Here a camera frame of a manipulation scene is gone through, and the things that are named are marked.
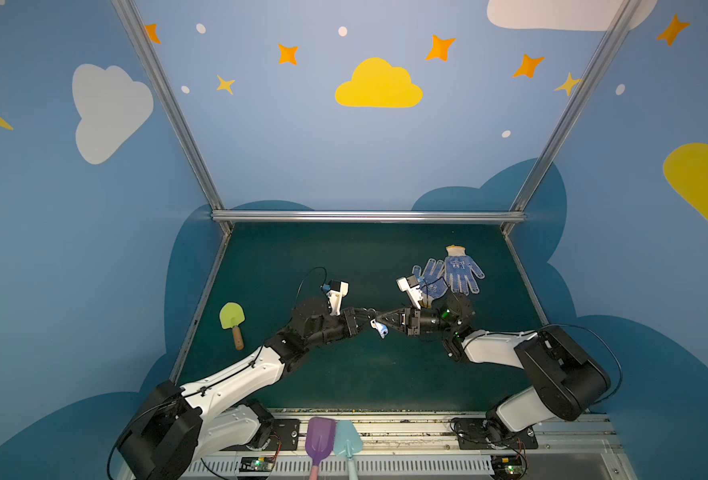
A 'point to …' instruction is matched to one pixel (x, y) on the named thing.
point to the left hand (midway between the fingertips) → (378, 320)
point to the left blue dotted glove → (432, 282)
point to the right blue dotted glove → (459, 268)
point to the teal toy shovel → (347, 442)
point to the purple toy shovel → (319, 441)
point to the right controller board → (509, 466)
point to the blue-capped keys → (382, 328)
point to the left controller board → (256, 464)
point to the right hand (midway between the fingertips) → (380, 320)
